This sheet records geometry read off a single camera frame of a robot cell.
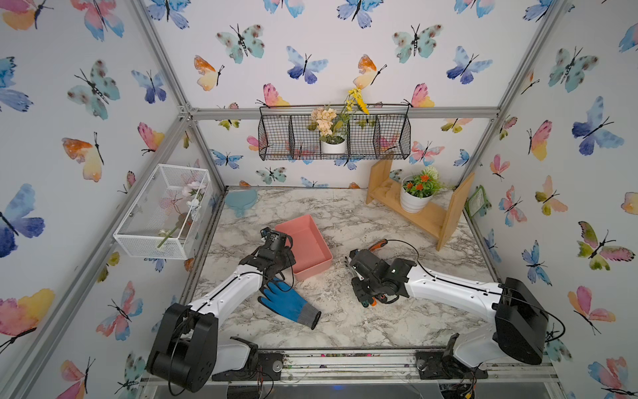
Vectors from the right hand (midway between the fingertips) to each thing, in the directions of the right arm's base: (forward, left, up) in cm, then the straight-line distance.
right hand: (358, 287), depth 81 cm
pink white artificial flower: (+11, +49, +25) cm, 56 cm away
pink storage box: (+18, +18, -7) cm, 27 cm away
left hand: (+11, +23, 0) cm, 26 cm away
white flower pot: (+33, -21, +5) cm, 39 cm away
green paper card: (+44, -54, -5) cm, 69 cm away
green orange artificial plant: (+32, -23, +16) cm, 42 cm away
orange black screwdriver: (+21, -9, -7) cm, 23 cm away
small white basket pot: (+43, +9, +23) cm, 49 cm away
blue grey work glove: (-5, +23, -4) cm, 24 cm away
